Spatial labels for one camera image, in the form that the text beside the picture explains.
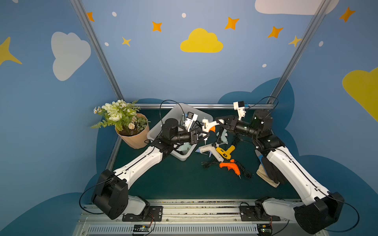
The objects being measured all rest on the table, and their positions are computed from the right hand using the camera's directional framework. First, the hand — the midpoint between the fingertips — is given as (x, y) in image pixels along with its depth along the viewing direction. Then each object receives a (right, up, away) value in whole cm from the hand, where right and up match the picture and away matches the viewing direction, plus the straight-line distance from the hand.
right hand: (218, 118), depth 67 cm
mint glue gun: (+11, -12, +36) cm, 39 cm away
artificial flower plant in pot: (-49, -4, +21) cm, 53 cm away
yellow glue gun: (+10, -22, +27) cm, 37 cm away
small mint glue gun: (-17, -18, +28) cm, 37 cm away
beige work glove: (+31, -33, +21) cm, 50 cm away
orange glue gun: (+12, -28, +23) cm, 38 cm away
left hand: (-4, -7, +2) cm, 8 cm away
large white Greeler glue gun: (+1, -19, +28) cm, 34 cm away
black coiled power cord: (-3, -28, +24) cm, 37 cm away
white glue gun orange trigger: (-4, -3, +2) cm, 5 cm away
